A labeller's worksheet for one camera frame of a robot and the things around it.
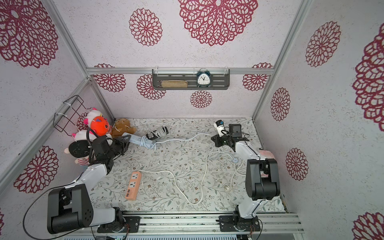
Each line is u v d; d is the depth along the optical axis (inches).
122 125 41.9
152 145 33.9
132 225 28.9
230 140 28.5
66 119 29.8
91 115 37.3
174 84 34.5
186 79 35.5
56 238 16.1
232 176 35.4
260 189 18.4
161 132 41.7
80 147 30.2
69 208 16.4
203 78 35.4
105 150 26.4
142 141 33.3
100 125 35.0
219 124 32.1
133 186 32.8
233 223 28.7
